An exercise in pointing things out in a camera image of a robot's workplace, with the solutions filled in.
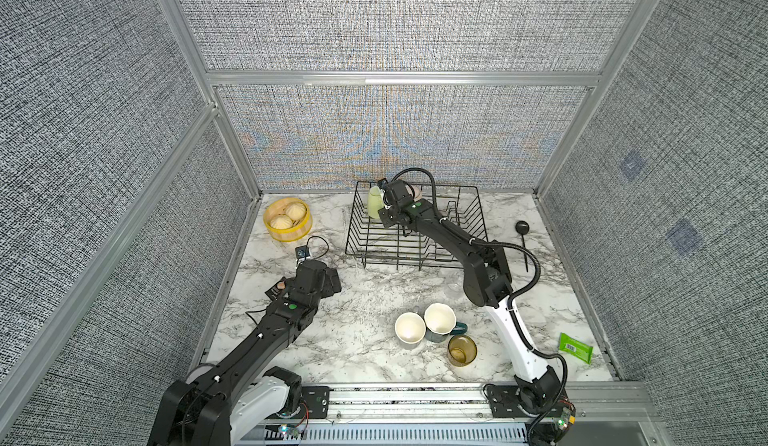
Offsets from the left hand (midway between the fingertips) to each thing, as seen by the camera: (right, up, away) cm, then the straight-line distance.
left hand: (324, 272), depth 85 cm
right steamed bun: (-14, +18, +21) cm, 31 cm away
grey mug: (+24, -16, -2) cm, 29 cm away
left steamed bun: (-18, +14, +18) cm, 29 cm away
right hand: (+18, +21, +15) cm, 32 cm away
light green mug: (+14, +21, +18) cm, 31 cm away
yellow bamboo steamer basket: (-13, +11, +18) cm, 25 cm away
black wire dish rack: (+46, +20, +28) cm, 57 cm away
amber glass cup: (+38, -21, -4) cm, 44 cm away
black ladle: (+66, +12, +21) cm, 71 cm away
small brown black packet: (-15, -5, +5) cm, 16 cm away
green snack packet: (+69, -20, -4) cm, 72 cm away
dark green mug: (+33, -14, -1) cm, 36 cm away
